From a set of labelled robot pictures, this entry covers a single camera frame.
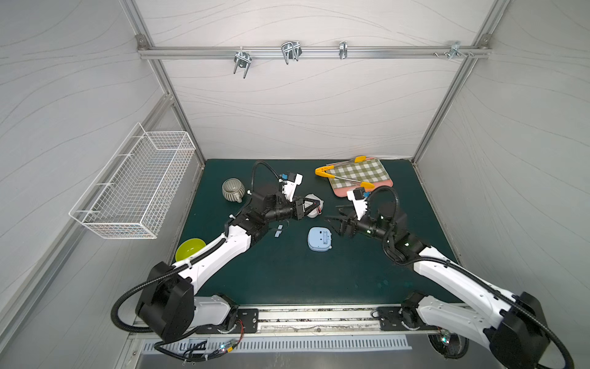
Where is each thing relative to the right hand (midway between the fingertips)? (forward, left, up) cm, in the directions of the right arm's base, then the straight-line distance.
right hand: (332, 211), depth 73 cm
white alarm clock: (+14, +5, -24) cm, 28 cm away
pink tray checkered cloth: (+37, -13, -24) cm, 46 cm away
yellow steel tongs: (+32, -21, -25) cm, 46 cm away
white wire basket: (-1, +61, +8) cm, 62 cm away
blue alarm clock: (0, +3, -20) cm, 20 cm away
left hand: (+1, +4, +2) cm, 5 cm away
